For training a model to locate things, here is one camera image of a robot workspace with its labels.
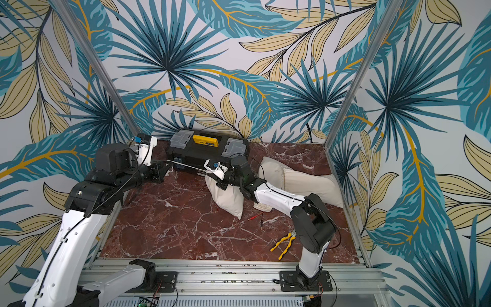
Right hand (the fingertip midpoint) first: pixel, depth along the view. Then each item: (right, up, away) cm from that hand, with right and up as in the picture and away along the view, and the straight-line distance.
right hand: (197, 182), depth 79 cm
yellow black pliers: (+40, -24, +4) cm, 47 cm away
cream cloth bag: (+13, -8, +6) cm, 17 cm away
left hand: (-6, +7, -16) cm, 18 cm away
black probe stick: (+28, -19, +11) cm, 35 cm away
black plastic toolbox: (-8, +14, +13) cm, 20 cm away
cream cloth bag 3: (+49, -3, +16) cm, 52 cm away
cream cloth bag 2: (+34, +3, +20) cm, 39 cm away
